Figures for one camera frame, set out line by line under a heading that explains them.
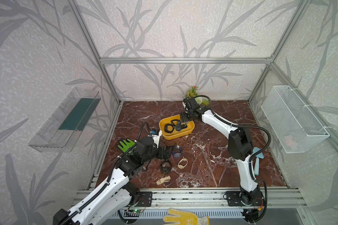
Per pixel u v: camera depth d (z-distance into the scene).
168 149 0.67
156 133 0.66
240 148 0.55
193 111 0.73
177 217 0.68
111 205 0.54
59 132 0.65
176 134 0.94
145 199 0.73
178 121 1.04
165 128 0.99
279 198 0.75
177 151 0.92
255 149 0.93
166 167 0.86
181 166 0.83
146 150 0.57
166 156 0.66
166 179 0.80
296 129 0.62
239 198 0.72
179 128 1.02
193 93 1.04
